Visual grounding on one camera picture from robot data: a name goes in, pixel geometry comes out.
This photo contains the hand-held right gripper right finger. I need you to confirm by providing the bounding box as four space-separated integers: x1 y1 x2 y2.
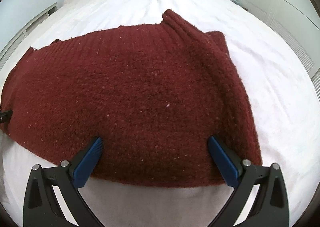
207 136 290 227

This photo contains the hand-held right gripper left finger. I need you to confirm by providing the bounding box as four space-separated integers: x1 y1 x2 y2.
23 136 105 227

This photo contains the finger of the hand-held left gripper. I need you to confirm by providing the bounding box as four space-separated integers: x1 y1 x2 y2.
0 109 13 124

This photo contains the dark red knit sweater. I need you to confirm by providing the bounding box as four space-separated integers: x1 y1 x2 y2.
1 9 263 189

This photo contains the white low cabinet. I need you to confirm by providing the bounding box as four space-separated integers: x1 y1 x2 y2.
0 2 58 70

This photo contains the bed with white sheet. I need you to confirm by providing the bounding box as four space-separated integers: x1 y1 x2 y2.
0 0 320 227

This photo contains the wooden nightstand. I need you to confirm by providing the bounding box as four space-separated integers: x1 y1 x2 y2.
227 0 248 12

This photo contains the white louvered wardrobe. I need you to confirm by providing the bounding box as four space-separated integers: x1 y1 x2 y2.
236 0 320 85

